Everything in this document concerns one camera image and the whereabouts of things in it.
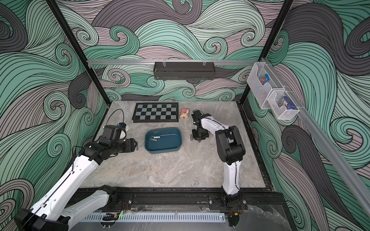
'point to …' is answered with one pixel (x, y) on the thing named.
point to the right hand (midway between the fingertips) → (201, 138)
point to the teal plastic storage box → (170, 140)
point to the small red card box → (184, 113)
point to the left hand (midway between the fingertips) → (132, 142)
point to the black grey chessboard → (156, 112)
